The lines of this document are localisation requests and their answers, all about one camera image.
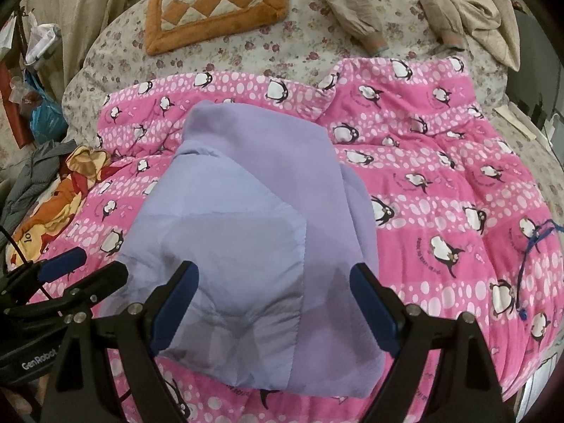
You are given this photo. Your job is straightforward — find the orange checkered cushion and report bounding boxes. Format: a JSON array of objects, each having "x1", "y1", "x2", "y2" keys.
[{"x1": 145, "y1": 0, "x2": 289, "y2": 56}]

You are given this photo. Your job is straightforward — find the floral bed sheet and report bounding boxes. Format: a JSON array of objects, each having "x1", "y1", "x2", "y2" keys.
[{"x1": 62, "y1": 0, "x2": 564, "y2": 247}]

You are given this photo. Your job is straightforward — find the white plastic bag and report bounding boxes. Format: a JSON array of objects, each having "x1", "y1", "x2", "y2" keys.
[{"x1": 24, "y1": 11, "x2": 62, "y2": 67}]

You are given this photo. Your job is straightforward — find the grey striped garment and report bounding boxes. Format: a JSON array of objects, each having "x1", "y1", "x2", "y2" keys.
[{"x1": 0, "y1": 141, "x2": 71, "y2": 239}]

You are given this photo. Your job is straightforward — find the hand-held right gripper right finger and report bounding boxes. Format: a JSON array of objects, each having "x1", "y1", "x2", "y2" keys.
[{"x1": 350, "y1": 262, "x2": 514, "y2": 423}]

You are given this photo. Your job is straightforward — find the red board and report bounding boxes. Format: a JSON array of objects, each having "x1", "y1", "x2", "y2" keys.
[{"x1": 0, "y1": 59, "x2": 31, "y2": 148}]

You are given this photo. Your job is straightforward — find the black cable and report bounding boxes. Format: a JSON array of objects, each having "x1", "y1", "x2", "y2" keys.
[{"x1": 0, "y1": 225, "x2": 15, "y2": 274}]

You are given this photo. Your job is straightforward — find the beige curtain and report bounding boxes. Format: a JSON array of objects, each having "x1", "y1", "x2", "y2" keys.
[{"x1": 26, "y1": 0, "x2": 142, "y2": 98}]

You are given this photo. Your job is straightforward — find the blue plastic bag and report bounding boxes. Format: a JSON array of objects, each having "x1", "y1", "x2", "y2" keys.
[{"x1": 24, "y1": 70, "x2": 69, "y2": 144}]

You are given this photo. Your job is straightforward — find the light wooden strip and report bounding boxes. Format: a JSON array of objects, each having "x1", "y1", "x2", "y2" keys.
[{"x1": 493, "y1": 105, "x2": 540, "y2": 142}]

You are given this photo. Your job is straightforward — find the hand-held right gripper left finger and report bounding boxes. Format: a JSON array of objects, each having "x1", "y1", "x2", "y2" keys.
[{"x1": 39, "y1": 261, "x2": 200, "y2": 423}]

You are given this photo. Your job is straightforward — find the blue cord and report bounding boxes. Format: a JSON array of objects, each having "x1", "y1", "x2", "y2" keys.
[{"x1": 515, "y1": 218, "x2": 564, "y2": 322}]

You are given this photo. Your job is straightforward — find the beige jacket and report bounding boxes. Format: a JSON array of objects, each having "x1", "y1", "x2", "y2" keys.
[{"x1": 311, "y1": 0, "x2": 521, "y2": 71}]

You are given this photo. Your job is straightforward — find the pink penguin print blanket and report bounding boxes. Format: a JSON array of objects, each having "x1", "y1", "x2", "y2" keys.
[{"x1": 9, "y1": 55, "x2": 558, "y2": 423}]

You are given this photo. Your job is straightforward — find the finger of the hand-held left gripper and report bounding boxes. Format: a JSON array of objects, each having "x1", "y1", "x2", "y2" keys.
[
  {"x1": 4, "y1": 261, "x2": 129, "y2": 318},
  {"x1": 34, "y1": 247, "x2": 87, "y2": 283}
]

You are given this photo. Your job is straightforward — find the lavender fleece garment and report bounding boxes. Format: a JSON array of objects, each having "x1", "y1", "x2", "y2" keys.
[{"x1": 99, "y1": 100, "x2": 388, "y2": 399}]

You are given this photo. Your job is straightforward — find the orange yellow printed cloth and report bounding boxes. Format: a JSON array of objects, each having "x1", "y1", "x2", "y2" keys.
[{"x1": 6, "y1": 145, "x2": 113, "y2": 267}]

